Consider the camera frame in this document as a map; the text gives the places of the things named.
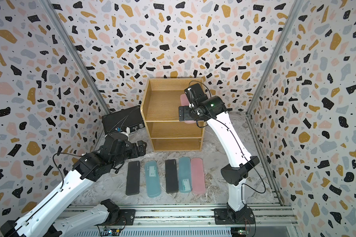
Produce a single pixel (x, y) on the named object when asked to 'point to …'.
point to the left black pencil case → (133, 180)
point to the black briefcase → (131, 117)
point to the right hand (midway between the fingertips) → (187, 113)
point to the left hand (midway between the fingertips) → (140, 145)
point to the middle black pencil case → (171, 176)
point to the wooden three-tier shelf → (159, 106)
